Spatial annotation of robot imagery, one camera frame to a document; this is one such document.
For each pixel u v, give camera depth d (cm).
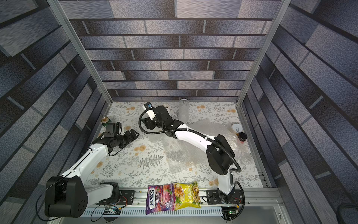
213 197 73
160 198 71
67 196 40
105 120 95
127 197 74
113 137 65
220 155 47
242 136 92
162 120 63
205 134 52
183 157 87
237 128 97
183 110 98
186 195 71
